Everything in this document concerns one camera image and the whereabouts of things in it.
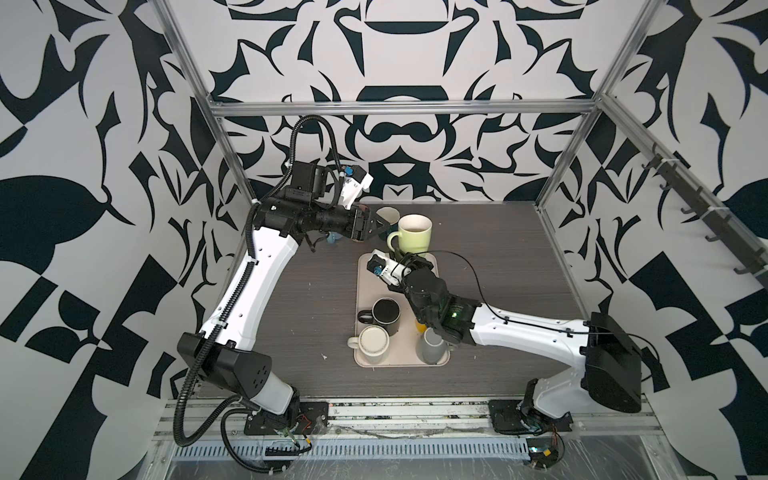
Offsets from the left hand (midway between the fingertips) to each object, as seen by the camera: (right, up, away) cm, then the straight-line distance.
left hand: (380, 217), depth 68 cm
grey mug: (+13, -33, +9) cm, 36 cm away
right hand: (+5, -7, +6) cm, 10 cm away
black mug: (+1, -25, +15) cm, 29 cm away
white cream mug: (-2, -32, +12) cm, 34 cm away
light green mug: (+8, -4, +3) cm, 9 cm away
